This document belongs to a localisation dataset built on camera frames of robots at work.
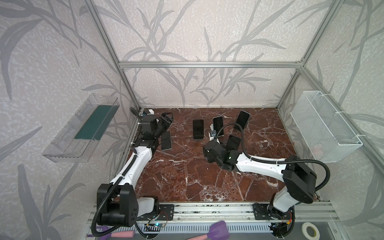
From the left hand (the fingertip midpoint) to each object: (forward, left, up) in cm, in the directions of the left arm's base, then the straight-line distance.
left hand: (173, 111), depth 81 cm
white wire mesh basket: (-20, -69, +7) cm, 73 cm away
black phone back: (+4, -13, -23) cm, 27 cm away
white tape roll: (-51, -64, -25) cm, 85 cm away
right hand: (-9, -21, -15) cm, 27 cm away
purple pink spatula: (-52, -24, -25) cm, 62 cm away
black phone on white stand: (+6, -27, -20) cm, 34 cm away
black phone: (-2, +9, -29) cm, 31 cm away
